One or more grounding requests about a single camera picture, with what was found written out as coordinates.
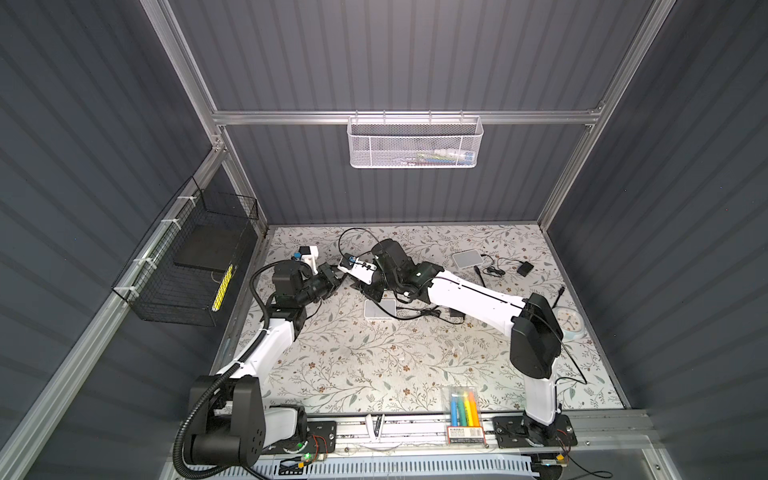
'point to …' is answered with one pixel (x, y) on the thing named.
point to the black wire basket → (184, 270)
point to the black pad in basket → (211, 247)
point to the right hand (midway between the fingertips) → (357, 280)
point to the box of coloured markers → (465, 416)
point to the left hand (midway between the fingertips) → (353, 267)
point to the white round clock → (570, 322)
